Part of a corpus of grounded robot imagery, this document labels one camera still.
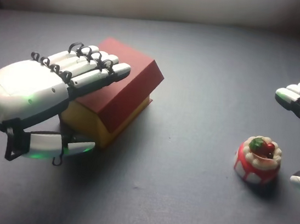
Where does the toy strawberry cake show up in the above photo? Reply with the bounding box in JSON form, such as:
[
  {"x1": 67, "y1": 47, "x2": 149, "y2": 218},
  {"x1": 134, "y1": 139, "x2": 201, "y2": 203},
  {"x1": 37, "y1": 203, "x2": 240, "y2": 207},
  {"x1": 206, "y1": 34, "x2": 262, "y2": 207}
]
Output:
[{"x1": 231, "y1": 132, "x2": 285, "y2": 188}]

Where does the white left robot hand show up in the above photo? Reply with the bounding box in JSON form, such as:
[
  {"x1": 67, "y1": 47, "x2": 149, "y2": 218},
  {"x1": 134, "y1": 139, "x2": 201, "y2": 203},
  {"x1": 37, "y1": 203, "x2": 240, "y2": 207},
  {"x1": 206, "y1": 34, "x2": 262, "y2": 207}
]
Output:
[{"x1": 0, "y1": 32, "x2": 134, "y2": 175}]

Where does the grey table cloth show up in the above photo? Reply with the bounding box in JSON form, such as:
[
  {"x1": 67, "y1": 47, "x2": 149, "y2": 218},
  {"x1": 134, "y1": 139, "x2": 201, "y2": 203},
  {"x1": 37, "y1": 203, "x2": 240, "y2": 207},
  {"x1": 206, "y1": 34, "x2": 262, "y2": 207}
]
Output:
[{"x1": 0, "y1": 0, "x2": 300, "y2": 224}]

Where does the red lidded yellow box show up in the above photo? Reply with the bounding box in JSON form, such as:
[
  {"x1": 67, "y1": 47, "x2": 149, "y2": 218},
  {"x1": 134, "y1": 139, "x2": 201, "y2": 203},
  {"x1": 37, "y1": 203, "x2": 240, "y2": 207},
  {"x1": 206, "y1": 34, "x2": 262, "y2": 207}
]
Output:
[{"x1": 56, "y1": 32, "x2": 169, "y2": 157}]

